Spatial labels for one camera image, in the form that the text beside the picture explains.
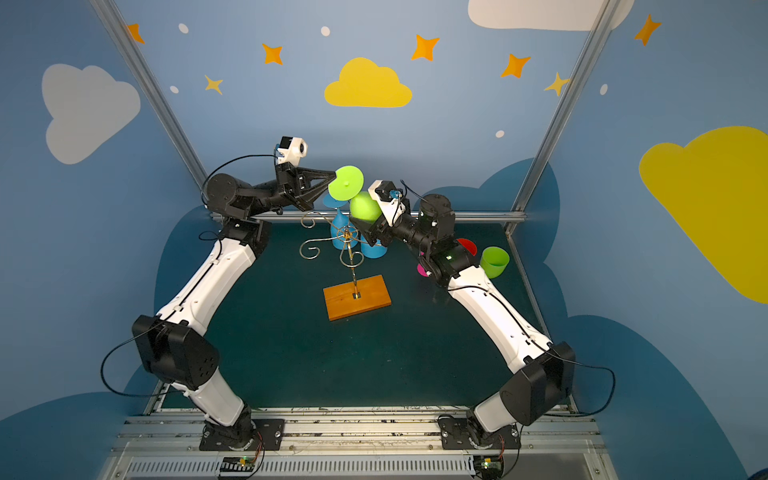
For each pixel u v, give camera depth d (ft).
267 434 2.45
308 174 1.88
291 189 1.81
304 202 1.90
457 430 2.49
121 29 2.34
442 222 1.66
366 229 1.95
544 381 1.33
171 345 1.44
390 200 1.80
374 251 2.92
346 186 1.87
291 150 1.93
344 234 2.51
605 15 2.27
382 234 1.95
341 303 3.22
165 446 2.44
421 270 3.54
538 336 1.44
